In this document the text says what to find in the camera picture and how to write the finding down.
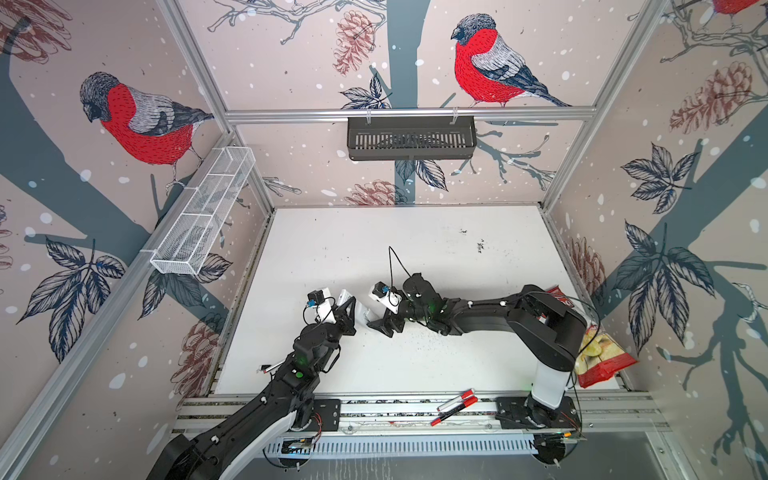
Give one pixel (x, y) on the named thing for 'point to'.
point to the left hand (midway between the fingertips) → (352, 300)
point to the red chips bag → (599, 357)
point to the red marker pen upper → (464, 394)
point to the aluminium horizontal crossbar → (315, 113)
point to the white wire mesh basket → (207, 196)
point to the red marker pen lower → (466, 403)
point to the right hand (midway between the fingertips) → (373, 312)
